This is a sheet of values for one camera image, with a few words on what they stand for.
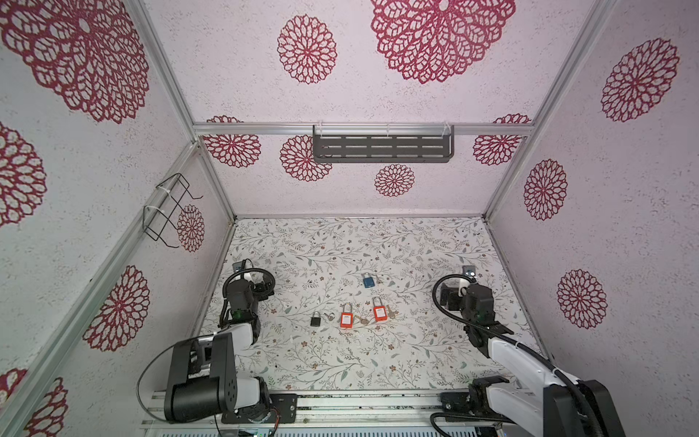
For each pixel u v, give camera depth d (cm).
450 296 80
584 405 40
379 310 92
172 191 79
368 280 100
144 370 41
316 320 90
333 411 75
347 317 90
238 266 76
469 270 76
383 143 93
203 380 44
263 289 81
